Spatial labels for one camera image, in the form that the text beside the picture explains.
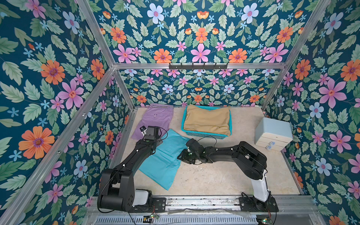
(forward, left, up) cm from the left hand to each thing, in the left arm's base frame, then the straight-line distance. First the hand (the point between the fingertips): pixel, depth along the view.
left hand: (157, 138), depth 90 cm
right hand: (-12, -13, -7) cm, 19 cm away
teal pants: (-15, -3, -9) cm, 17 cm away
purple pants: (+27, +4, -8) cm, 29 cm away
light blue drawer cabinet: (-6, -73, +5) cm, 74 cm away
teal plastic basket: (+3, -30, -3) cm, 30 cm away
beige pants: (+12, -41, -1) cm, 43 cm away
